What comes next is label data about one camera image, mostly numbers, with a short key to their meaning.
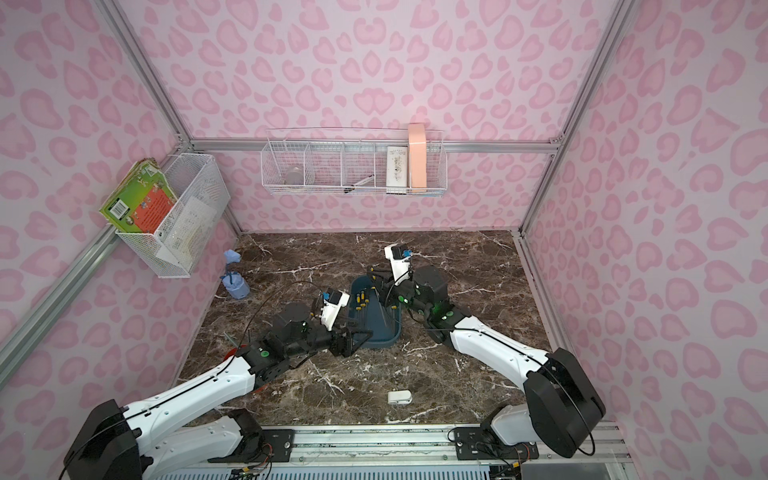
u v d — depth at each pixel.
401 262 0.66
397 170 0.91
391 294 0.68
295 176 0.96
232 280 0.95
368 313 0.98
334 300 0.67
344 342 0.66
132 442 0.40
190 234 0.82
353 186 0.93
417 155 0.83
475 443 0.74
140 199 0.71
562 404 0.41
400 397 0.78
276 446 0.73
